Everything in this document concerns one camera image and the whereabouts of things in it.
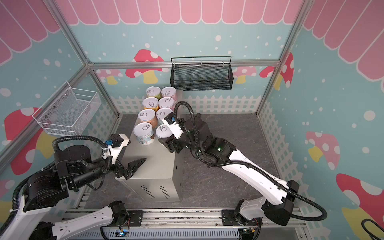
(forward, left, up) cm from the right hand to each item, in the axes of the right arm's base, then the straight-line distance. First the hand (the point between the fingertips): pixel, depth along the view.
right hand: (165, 133), depth 60 cm
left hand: (-9, +10, -1) cm, 14 cm away
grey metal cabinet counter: (-16, +1, -5) cm, 17 cm away
